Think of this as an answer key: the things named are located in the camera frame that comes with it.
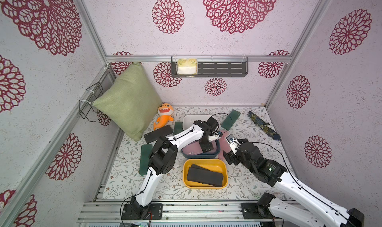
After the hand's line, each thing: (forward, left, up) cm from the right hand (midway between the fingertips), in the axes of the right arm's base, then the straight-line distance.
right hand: (231, 144), depth 76 cm
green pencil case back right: (+34, -8, -21) cm, 41 cm away
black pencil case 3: (-12, +13, -15) cm, 23 cm away
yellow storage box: (-5, +5, -17) cm, 18 cm away
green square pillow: (+22, +57, +8) cm, 61 cm away
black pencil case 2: (-5, +18, -18) cm, 26 cm away
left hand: (+8, +14, -15) cm, 22 cm away
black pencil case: (+17, +47, -18) cm, 53 cm away
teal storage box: (0, +13, -14) cm, 19 cm away
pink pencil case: (+5, +19, -14) cm, 24 cm away
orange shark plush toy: (+35, +42, -12) cm, 55 cm away
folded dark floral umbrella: (+26, -31, -19) cm, 45 cm away
